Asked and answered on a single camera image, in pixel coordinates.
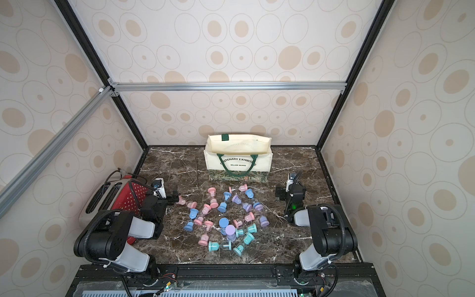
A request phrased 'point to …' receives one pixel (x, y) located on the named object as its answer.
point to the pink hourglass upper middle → (213, 202)
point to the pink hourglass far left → (182, 202)
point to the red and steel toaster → (124, 194)
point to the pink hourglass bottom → (204, 239)
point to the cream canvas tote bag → (238, 158)
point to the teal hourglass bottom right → (247, 240)
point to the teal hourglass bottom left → (214, 245)
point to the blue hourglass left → (193, 215)
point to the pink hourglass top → (242, 188)
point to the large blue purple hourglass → (229, 230)
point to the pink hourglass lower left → (205, 211)
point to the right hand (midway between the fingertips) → (297, 184)
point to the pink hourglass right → (247, 218)
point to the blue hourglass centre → (223, 205)
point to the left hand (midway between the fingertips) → (171, 183)
